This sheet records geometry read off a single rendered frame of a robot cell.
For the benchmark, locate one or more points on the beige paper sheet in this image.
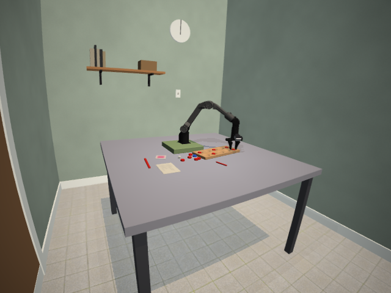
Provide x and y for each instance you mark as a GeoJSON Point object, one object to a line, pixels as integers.
{"type": "Point", "coordinates": [167, 168]}

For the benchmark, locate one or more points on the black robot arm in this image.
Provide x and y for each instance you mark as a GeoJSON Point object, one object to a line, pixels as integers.
{"type": "Point", "coordinates": [184, 135]}

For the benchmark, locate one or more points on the tan tray with round pockets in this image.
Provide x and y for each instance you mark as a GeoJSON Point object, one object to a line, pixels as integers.
{"type": "Point", "coordinates": [221, 149]}

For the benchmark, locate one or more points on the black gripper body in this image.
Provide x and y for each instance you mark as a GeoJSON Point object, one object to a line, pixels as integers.
{"type": "Point", "coordinates": [232, 137]}

